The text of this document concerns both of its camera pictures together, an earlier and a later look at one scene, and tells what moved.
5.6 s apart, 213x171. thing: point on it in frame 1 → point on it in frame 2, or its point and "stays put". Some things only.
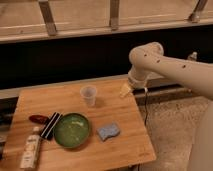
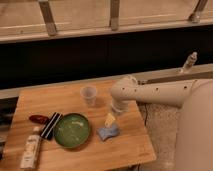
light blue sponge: [105, 132] stays put
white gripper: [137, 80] → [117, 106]
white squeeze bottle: [31, 150] stays put
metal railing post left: [48, 17] stays put
